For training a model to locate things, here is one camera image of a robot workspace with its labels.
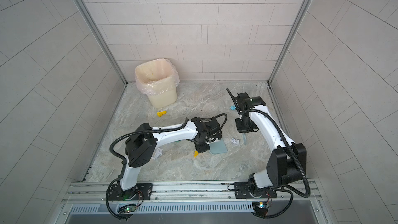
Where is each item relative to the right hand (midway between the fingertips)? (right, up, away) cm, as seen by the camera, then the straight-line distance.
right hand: (243, 130), depth 80 cm
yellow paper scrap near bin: (-49, +6, +18) cm, 53 cm away
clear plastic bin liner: (-52, +30, +20) cm, 63 cm away
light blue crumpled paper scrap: (-2, +10, +22) cm, 24 cm away
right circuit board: (+5, -32, -12) cm, 34 cm away
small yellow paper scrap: (-25, -13, +2) cm, 28 cm away
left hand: (-19, -10, +4) cm, 22 cm away
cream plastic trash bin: (-46, +15, +20) cm, 52 cm away
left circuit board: (-53, -30, -14) cm, 63 cm away
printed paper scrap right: (-3, -7, +7) cm, 11 cm away
